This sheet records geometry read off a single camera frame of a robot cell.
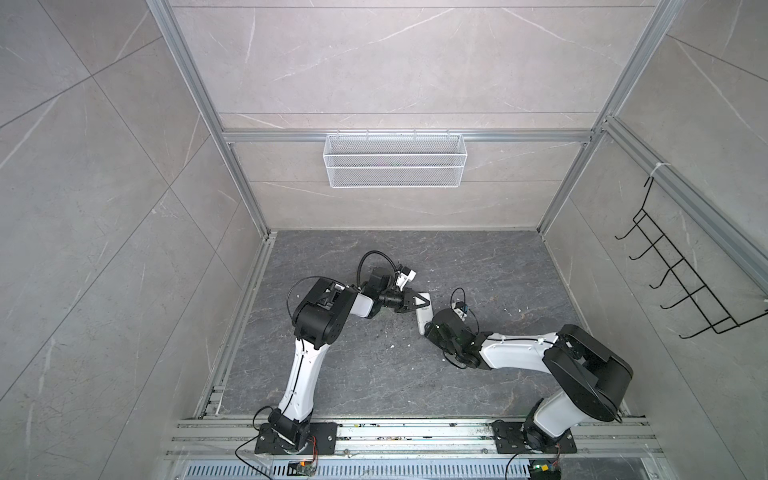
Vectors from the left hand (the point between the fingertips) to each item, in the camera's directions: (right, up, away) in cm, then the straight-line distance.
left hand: (429, 300), depth 95 cm
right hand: (-2, -8, -3) cm, 9 cm away
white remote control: (-2, -4, -3) cm, 5 cm away
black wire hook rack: (+54, +2, -36) cm, 65 cm away
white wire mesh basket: (-11, +47, +6) cm, 49 cm away
